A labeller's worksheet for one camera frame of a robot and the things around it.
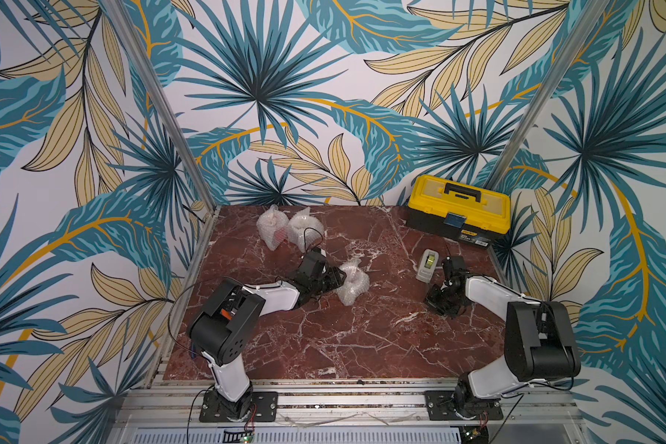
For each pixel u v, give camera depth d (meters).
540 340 0.45
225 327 0.47
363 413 0.73
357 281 0.88
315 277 0.75
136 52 0.74
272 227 1.03
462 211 0.99
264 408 0.74
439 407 0.73
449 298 0.78
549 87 0.82
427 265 0.98
